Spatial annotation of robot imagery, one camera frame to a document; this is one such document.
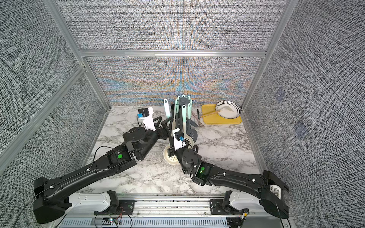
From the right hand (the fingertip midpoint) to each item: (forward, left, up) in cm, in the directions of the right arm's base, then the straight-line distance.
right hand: (170, 131), depth 67 cm
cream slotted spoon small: (-10, 0, -10) cm, 14 cm away
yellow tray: (+32, -31, -30) cm, 54 cm away
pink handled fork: (+29, -19, -32) cm, 47 cm away
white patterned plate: (+45, -47, -29) cm, 71 cm away
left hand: (+1, -1, +9) cm, 9 cm away
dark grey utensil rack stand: (+10, -5, 0) cm, 11 cm away
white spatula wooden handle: (+39, -39, -28) cm, 62 cm away
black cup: (+38, +2, -23) cm, 45 cm away
